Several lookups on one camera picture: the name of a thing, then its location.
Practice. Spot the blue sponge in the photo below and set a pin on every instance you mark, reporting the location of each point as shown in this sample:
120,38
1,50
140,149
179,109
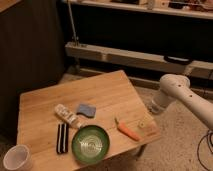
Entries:
86,110

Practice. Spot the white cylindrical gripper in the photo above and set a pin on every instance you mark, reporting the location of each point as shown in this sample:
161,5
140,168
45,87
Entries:
160,102

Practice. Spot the green bowl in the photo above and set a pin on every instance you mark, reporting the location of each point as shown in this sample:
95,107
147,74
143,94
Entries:
90,144

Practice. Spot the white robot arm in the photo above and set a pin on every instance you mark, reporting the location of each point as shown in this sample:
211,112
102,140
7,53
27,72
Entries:
177,87

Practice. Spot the orange carrot shaped pepper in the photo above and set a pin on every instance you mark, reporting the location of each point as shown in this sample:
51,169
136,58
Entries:
126,131

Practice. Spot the metal pole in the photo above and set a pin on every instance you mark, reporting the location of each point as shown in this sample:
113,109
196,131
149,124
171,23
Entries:
75,38

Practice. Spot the white plastic cup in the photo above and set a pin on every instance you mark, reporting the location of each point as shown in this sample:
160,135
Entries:
18,158

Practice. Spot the upper shelf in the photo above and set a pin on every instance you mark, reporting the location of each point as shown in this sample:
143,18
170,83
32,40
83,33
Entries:
148,7

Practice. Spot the white shelf beam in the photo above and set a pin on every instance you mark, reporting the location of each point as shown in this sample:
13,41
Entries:
139,60

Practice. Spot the wooden table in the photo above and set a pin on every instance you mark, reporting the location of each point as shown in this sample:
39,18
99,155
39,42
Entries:
107,100

